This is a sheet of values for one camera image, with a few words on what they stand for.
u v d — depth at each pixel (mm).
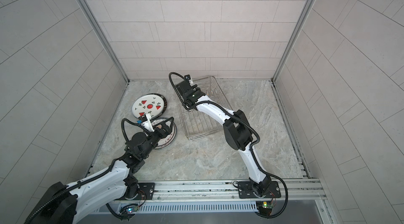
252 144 536
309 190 725
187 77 788
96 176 481
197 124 914
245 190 709
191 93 697
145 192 704
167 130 689
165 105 988
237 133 530
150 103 996
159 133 683
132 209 645
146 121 690
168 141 837
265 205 682
